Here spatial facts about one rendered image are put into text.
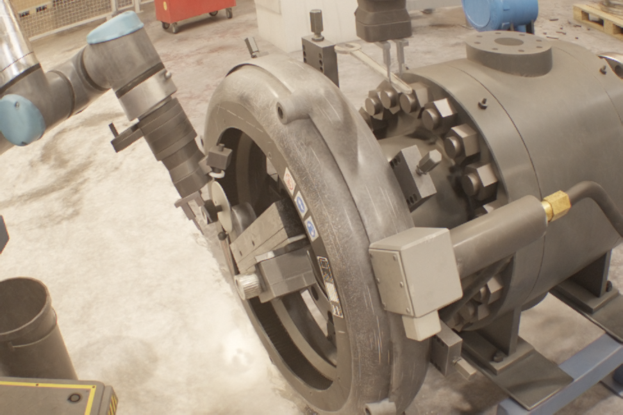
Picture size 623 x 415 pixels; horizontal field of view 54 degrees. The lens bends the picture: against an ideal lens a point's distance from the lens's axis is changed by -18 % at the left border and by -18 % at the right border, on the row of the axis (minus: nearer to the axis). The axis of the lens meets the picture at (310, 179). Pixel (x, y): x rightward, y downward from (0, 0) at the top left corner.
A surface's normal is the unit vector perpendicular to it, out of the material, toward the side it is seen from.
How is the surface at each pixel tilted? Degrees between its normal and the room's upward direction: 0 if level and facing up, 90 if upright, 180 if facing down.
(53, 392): 0
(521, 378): 0
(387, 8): 103
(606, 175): 74
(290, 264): 54
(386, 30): 94
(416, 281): 68
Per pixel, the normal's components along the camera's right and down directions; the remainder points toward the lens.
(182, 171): -0.29, 0.02
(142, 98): 0.05, 0.23
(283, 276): 0.29, -0.26
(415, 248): 0.37, -0.04
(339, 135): 0.14, -0.54
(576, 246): 0.46, 0.49
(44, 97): 0.81, -0.27
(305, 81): -0.01, -0.78
